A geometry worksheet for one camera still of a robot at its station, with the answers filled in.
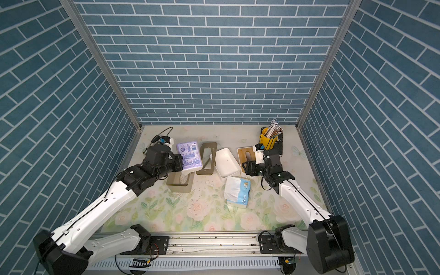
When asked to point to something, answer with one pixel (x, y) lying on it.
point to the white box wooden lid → (246, 154)
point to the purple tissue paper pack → (191, 156)
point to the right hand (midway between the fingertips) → (249, 163)
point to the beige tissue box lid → (207, 156)
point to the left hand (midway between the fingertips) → (188, 158)
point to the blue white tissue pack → (236, 191)
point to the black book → (278, 149)
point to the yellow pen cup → (267, 142)
